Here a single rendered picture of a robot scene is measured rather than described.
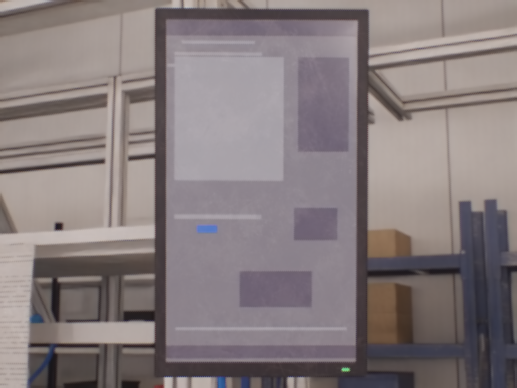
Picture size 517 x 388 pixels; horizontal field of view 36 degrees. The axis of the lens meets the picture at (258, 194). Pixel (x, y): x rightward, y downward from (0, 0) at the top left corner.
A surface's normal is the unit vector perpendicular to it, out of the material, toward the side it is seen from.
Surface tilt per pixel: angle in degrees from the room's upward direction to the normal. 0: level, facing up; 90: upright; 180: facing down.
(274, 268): 101
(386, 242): 90
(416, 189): 90
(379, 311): 90
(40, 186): 90
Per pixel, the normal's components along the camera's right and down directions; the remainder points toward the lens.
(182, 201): 0.02, 0.01
